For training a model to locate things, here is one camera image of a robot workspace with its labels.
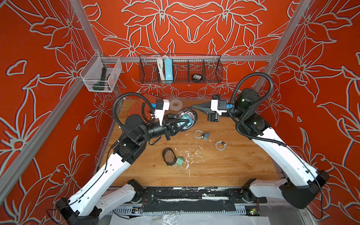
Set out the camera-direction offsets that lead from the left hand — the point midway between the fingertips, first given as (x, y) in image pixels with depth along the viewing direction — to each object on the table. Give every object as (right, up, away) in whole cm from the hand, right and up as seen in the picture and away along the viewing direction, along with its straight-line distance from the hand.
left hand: (187, 121), depth 52 cm
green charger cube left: (-3, -27, +31) cm, 41 cm away
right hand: (+1, +6, -1) cm, 6 cm away
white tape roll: (-6, +9, +63) cm, 64 cm away
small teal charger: (+15, -13, +41) cm, 46 cm away
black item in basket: (+9, +27, +43) cm, 52 cm away
